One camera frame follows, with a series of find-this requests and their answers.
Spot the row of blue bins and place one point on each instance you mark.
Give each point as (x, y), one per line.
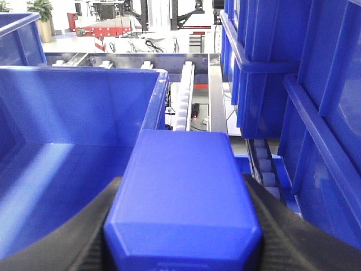
(268, 42)

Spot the black device with red light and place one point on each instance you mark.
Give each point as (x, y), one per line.
(196, 110)

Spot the blue plastic box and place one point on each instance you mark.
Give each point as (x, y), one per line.
(183, 183)

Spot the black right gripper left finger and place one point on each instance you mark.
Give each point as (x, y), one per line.
(65, 245)

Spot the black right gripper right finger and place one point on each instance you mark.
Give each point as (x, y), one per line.
(296, 245)

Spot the steel rack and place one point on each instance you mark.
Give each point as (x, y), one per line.
(215, 98)

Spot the large blue plastic bin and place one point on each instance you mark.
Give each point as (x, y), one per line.
(70, 113)

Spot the potted green plant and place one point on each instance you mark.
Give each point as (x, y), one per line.
(42, 8)
(4, 5)

